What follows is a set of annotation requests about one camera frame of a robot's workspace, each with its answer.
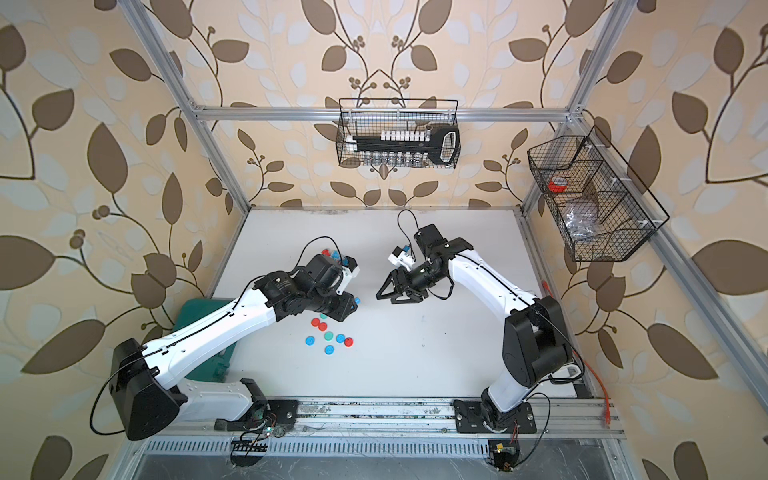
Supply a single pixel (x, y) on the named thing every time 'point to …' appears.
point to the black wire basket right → (603, 212)
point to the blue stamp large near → (346, 261)
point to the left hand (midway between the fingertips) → (350, 301)
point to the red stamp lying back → (325, 252)
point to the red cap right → (349, 342)
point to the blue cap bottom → (329, 349)
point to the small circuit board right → (503, 453)
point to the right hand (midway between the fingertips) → (387, 298)
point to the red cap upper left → (315, 322)
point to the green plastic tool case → (193, 311)
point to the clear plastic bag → (581, 220)
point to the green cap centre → (328, 336)
